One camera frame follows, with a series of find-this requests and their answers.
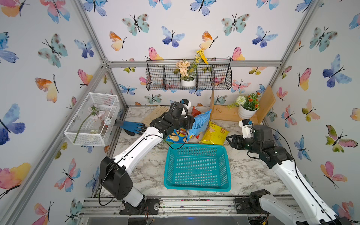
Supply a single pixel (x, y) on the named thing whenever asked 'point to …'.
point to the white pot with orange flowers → (248, 105)
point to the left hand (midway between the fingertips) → (196, 119)
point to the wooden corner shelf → (230, 113)
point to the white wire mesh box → (92, 123)
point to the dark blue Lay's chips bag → (179, 135)
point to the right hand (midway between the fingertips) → (232, 136)
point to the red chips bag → (195, 112)
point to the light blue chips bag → (198, 125)
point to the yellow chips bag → (215, 135)
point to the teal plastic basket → (205, 167)
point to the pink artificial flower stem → (95, 114)
